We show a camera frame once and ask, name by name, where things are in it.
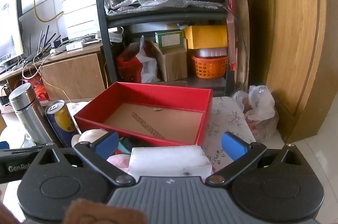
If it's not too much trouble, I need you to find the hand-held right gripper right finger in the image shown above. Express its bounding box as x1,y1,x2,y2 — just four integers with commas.
204,131,304,186

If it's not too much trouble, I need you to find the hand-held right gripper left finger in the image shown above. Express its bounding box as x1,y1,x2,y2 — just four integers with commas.
30,131,136,187

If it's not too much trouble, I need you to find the white plush toy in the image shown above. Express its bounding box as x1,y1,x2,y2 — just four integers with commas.
72,129,109,148

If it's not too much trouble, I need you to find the pink plush toy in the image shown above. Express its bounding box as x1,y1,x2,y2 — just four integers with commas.
107,154,130,174

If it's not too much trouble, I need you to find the dark pouch striped rim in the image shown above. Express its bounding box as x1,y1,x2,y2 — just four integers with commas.
114,136,144,155

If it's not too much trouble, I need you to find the white sponge block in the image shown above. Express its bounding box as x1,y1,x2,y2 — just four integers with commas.
128,145,213,180

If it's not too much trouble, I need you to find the red cardboard box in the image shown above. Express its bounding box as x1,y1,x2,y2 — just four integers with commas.
74,82,214,147

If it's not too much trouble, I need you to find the floral tablecloth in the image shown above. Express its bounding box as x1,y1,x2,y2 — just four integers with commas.
63,96,256,174

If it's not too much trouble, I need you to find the white plastic container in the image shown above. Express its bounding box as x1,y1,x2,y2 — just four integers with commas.
0,131,36,149

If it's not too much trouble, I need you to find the blue yellow drink can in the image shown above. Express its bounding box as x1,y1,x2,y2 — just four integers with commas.
45,100,81,148

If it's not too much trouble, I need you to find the steel thermos bottle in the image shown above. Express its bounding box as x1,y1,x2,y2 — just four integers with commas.
9,82,57,146

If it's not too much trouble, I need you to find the wooden television stand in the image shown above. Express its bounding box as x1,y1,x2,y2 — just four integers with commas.
0,41,107,113

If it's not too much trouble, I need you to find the orange plastic basket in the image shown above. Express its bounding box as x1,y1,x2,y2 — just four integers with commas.
191,55,228,79

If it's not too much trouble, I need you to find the red white plastic bag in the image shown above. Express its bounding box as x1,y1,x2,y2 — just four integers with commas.
116,35,160,84

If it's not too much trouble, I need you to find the clear plastic tub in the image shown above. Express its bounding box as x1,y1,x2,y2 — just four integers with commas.
195,47,228,58

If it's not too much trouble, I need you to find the brown cardboard carton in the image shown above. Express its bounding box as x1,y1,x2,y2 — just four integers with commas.
150,40,188,82

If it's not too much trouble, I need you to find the yellow cardboard box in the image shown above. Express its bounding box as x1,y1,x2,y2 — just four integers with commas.
183,25,228,50

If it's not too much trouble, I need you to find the black antenna router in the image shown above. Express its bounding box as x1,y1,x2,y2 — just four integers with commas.
28,25,63,58

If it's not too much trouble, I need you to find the green paper box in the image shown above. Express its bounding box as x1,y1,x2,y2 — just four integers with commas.
155,30,184,48

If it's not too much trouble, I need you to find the flat screen monitor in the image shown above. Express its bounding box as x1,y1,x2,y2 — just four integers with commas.
0,0,25,67

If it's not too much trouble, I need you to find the wooden cabinet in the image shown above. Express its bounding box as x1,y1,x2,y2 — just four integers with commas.
245,0,338,144

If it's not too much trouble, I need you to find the black metal shelf rack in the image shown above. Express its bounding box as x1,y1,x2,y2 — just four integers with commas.
93,0,235,98

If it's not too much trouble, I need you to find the clear bubble wrap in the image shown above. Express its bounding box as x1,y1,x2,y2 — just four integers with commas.
104,0,228,15

